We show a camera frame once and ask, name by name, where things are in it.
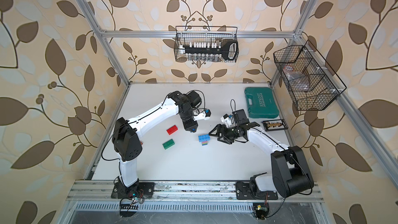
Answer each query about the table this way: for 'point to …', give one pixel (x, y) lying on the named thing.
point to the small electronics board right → (261, 210)
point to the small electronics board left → (129, 206)
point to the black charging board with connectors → (274, 125)
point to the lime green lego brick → (204, 143)
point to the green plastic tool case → (261, 102)
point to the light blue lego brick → (203, 138)
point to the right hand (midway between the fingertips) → (213, 136)
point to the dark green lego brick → (168, 144)
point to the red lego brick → (172, 129)
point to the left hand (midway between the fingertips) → (194, 126)
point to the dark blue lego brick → (204, 144)
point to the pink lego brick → (204, 142)
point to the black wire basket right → (312, 83)
